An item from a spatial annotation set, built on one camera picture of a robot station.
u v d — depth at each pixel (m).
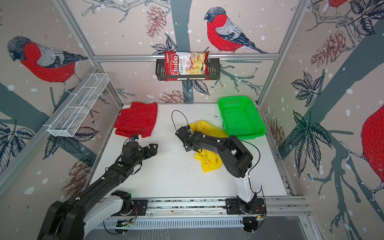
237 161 0.50
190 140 0.68
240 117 1.11
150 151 0.77
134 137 0.79
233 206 0.73
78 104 0.78
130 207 0.71
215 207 0.75
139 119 1.10
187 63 0.88
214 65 0.95
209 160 0.84
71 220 0.39
